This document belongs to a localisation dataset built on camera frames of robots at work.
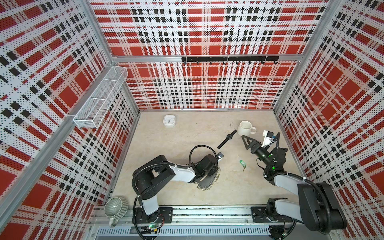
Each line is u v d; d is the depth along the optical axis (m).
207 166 0.69
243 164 0.91
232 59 0.90
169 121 1.11
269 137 0.74
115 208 0.76
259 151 0.74
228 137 1.05
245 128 1.04
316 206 0.42
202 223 0.73
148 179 0.47
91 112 0.91
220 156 0.78
